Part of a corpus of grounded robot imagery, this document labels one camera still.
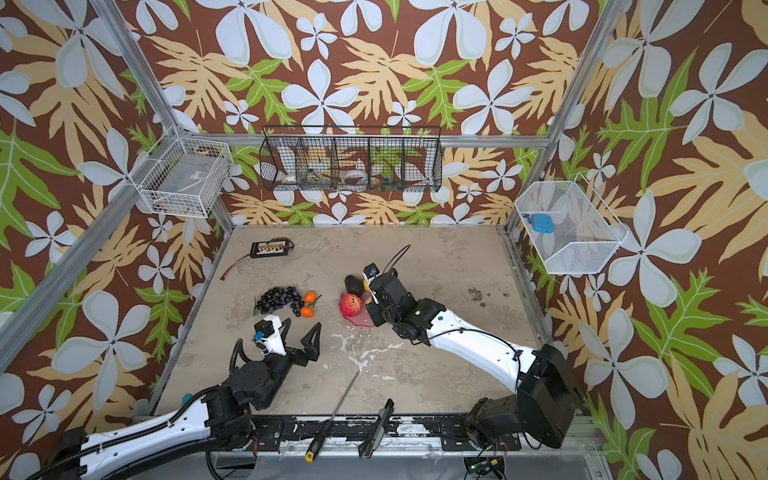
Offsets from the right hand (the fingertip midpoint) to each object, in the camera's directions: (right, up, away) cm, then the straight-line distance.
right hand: (372, 297), depth 81 cm
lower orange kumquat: (-21, -6, +12) cm, 25 cm away
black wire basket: (-7, +44, +16) cm, 47 cm away
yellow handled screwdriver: (-12, -32, -7) cm, 35 cm away
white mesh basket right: (+57, +19, +1) cm, 60 cm away
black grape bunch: (-32, -2, +15) cm, 35 cm away
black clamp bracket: (+4, -30, -4) cm, 31 cm away
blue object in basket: (+50, +21, +5) cm, 55 cm away
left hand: (-17, -5, -7) cm, 19 cm away
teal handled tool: (-51, -27, -1) cm, 58 cm away
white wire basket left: (-54, +35, +5) cm, 65 cm away
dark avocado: (-6, +2, +15) cm, 17 cm away
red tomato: (-7, -4, +9) cm, 12 cm away
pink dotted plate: (-4, -9, +12) cm, 15 cm away
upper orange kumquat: (-21, -2, +16) cm, 27 cm away
